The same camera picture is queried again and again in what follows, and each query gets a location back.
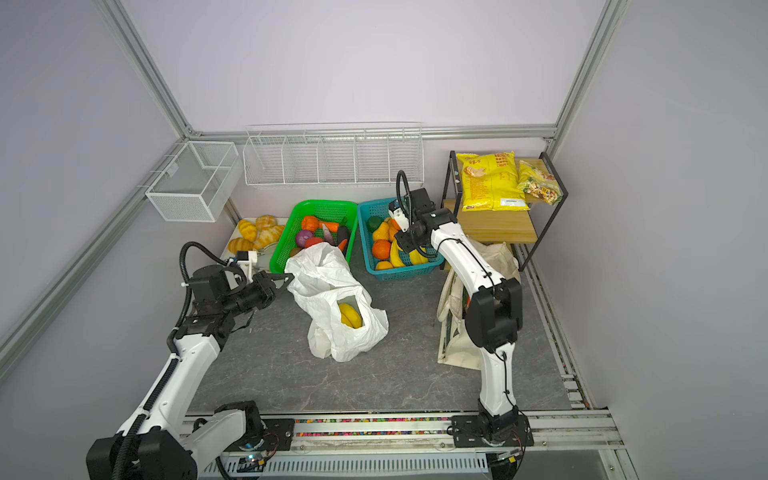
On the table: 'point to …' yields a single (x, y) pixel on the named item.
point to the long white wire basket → (319, 154)
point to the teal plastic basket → (368, 209)
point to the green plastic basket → (325, 211)
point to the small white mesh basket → (196, 184)
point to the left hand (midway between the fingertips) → (294, 279)
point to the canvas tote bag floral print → (454, 346)
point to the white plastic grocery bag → (319, 275)
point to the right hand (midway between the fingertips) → (408, 239)
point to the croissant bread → (239, 245)
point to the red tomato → (312, 241)
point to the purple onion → (303, 236)
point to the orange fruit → (381, 249)
